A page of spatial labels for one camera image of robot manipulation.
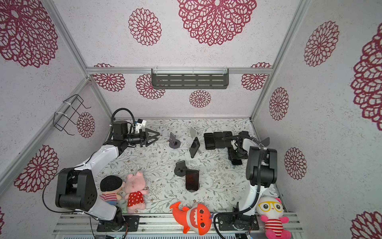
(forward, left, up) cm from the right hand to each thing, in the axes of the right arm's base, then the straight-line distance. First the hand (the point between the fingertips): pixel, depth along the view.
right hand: (237, 155), depth 98 cm
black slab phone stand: (-13, +36, +5) cm, 39 cm away
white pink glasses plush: (-34, -10, +6) cm, 36 cm away
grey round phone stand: (+5, +43, +5) cm, 43 cm away
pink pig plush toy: (-25, +60, +6) cm, 65 cm away
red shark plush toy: (-39, +26, +8) cm, 48 cm away
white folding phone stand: (+15, +30, +5) cm, 34 cm away
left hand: (-4, +48, +22) cm, 53 cm away
